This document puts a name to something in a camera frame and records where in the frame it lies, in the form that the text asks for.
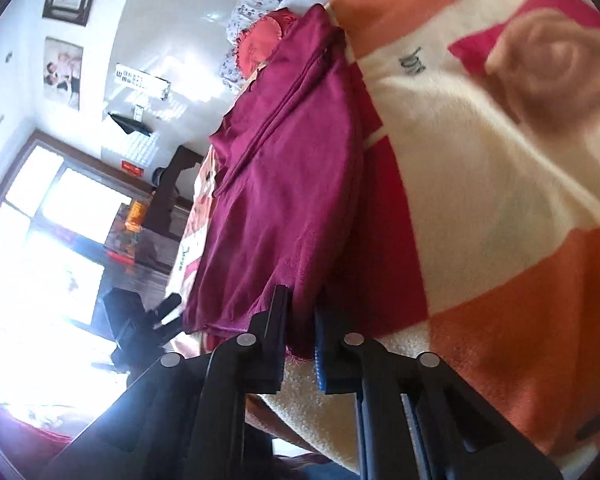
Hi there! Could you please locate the orange bottle on cabinet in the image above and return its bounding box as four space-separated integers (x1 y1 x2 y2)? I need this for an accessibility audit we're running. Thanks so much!
125 200 148 233

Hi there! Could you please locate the maroon satin garment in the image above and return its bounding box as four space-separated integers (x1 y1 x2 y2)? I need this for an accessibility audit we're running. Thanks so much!
184 6 381 356

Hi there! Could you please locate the photo poster on wall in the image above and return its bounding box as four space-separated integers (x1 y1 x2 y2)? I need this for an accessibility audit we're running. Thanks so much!
43 37 83 110

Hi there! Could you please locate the dark wooden cabinet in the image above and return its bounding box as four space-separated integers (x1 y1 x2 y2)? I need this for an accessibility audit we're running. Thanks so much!
104 145 202 278

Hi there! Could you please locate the orange cream rose blanket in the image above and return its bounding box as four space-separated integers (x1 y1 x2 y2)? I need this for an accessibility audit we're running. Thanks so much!
164 0 600 476

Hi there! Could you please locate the red round cushion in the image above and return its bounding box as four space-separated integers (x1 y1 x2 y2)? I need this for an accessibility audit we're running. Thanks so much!
235 8 299 78

